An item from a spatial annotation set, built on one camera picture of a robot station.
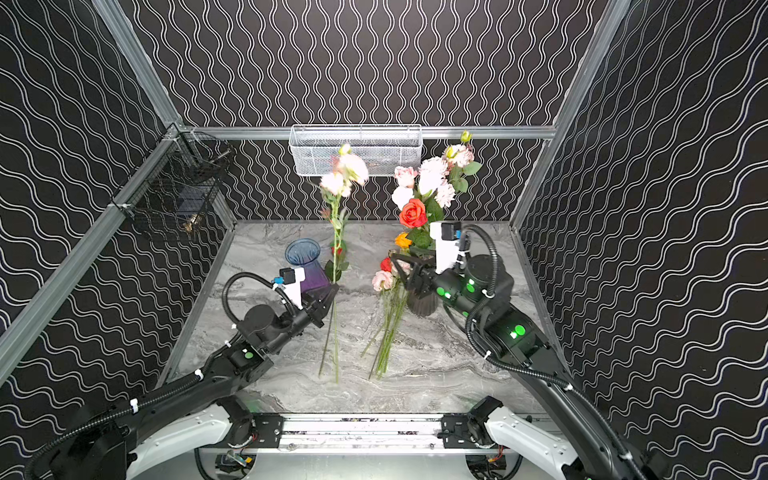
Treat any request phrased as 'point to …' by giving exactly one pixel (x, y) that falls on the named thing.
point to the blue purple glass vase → (306, 251)
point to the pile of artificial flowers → (391, 281)
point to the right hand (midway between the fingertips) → (399, 254)
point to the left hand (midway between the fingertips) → (343, 288)
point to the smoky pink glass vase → (422, 306)
